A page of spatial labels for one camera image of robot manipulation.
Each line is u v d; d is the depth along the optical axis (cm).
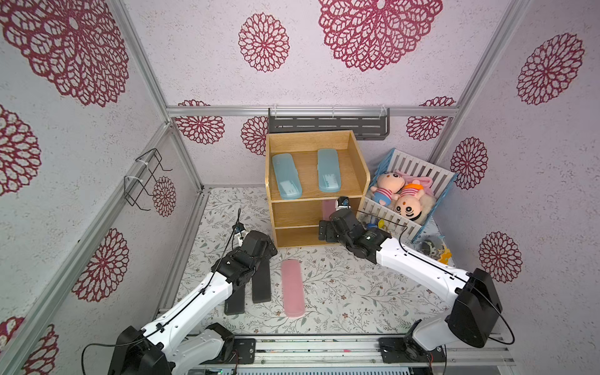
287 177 80
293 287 88
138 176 75
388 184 104
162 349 40
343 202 71
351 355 73
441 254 92
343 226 61
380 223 100
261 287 87
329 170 80
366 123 94
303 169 81
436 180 103
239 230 70
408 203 96
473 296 41
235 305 83
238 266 57
